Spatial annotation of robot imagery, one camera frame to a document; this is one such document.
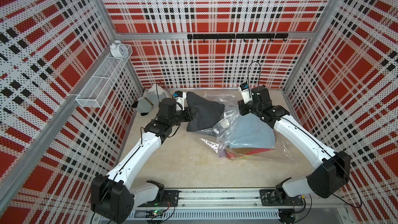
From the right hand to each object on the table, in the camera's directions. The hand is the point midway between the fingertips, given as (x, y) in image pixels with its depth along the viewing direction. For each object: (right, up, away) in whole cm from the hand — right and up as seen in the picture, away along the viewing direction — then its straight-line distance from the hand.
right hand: (242, 101), depth 80 cm
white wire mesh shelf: (-88, +5, +13) cm, 89 cm away
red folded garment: (-4, -26, -3) cm, 27 cm away
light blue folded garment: (+6, -17, +4) cm, 18 cm away
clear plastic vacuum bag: (-12, -21, -4) cm, 24 cm away
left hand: (-23, -4, -4) cm, 24 cm away
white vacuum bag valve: (-14, -14, -9) cm, 22 cm away
